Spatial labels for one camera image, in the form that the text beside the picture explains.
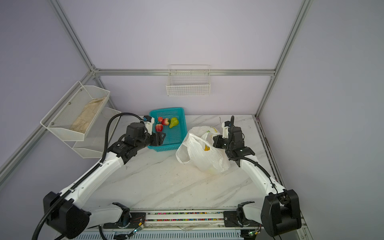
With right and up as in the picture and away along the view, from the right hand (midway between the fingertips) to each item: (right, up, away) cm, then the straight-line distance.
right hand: (213, 136), depth 83 cm
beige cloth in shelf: (-68, +7, -7) cm, 69 cm away
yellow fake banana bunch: (-4, -5, -11) cm, 13 cm away
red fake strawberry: (-32, +10, +28) cm, 44 cm away
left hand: (-29, +1, -4) cm, 29 cm away
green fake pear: (-26, +10, +28) cm, 40 cm away
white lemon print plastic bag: (-8, -5, -12) cm, 16 cm away
